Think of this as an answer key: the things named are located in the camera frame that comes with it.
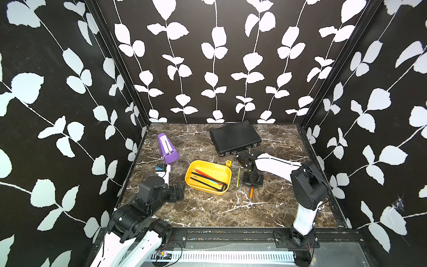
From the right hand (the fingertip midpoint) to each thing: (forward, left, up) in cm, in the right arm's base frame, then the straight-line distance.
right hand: (247, 184), depth 89 cm
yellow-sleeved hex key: (-2, +15, -1) cm, 15 cm away
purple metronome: (+17, +46, +8) cm, 50 cm away
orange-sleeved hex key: (-5, -2, 0) cm, 5 cm away
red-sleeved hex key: (+5, +21, -2) cm, 22 cm away
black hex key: (+4, +21, -1) cm, 22 cm away
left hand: (-8, +32, +20) cm, 39 cm away
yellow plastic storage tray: (+8, +15, -1) cm, 17 cm away
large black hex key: (0, +21, -2) cm, 21 cm away
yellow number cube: (+13, +10, 0) cm, 17 cm away
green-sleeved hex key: (+4, +4, -1) cm, 6 cm away
